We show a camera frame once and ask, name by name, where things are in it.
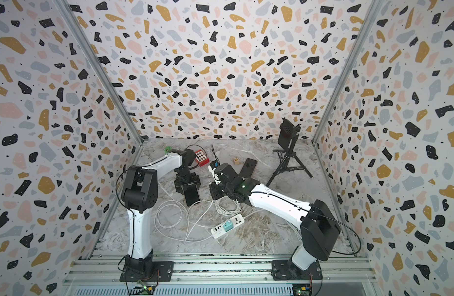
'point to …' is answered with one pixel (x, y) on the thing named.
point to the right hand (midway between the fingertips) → (210, 188)
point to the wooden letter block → (236, 161)
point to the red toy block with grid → (201, 158)
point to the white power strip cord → (289, 226)
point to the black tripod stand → (288, 163)
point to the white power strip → (237, 221)
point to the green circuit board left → (143, 290)
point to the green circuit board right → (300, 289)
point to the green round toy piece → (167, 149)
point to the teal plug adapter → (228, 226)
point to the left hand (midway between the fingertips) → (194, 188)
